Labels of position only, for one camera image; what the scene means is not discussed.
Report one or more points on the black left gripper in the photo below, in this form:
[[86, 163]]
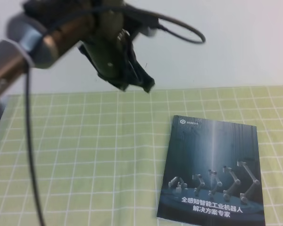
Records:
[[110, 51]]

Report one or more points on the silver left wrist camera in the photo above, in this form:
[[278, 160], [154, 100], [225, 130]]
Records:
[[149, 29]]

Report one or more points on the white cable tie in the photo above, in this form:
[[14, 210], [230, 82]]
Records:
[[23, 52]]

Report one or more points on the robotics brochure book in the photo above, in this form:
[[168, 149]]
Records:
[[212, 174]]

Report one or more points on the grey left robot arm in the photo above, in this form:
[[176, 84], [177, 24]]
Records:
[[47, 29]]

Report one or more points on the green checkered tablecloth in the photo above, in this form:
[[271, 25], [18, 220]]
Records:
[[100, 156]]

